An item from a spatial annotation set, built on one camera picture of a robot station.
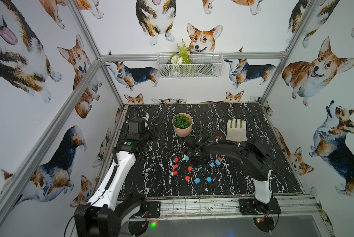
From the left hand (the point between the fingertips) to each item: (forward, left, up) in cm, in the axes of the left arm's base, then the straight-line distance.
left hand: (156, 126), depth 80 cm
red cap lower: (-21, -16, -22) cm, 34 cm away
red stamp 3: (-18, -9, -21) cm, 30 cm away
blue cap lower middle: (-22, -22, -23) cm, 39 cm away
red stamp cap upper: (-10, -10, -22) cm, 26 cm away
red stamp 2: (-14, -9, -21) cm, 27 cm away
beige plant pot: (+10, -14, -11) cm, 21 cm away
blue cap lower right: (-22, -29, -22) cm, 42 cm away
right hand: (-16, -23, -22) cm, 35 cm away
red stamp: (+4, -37, -20) cm, 42 cm away
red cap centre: (-15, -18, -23) cm, 33 cm away
